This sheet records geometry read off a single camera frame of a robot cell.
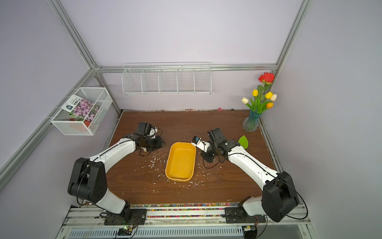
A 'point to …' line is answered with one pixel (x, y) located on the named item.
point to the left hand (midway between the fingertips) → (164, 145)
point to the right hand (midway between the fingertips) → (202, 150)
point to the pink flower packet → (80, 108)
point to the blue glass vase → (250, 123)
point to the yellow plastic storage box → (180, 162)
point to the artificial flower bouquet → (261, 99)
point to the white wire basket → (70, 125)
